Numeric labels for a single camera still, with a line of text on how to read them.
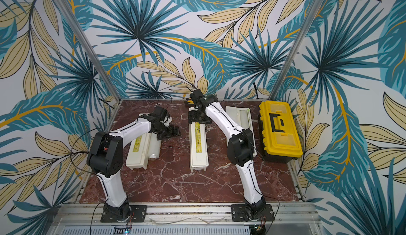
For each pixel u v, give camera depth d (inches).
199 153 31.8
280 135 32.2
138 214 29.0
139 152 33.1
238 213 28.8
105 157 19.5
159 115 30.3
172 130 33.5
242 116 40.7
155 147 35.7
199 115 30.3
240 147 21.6
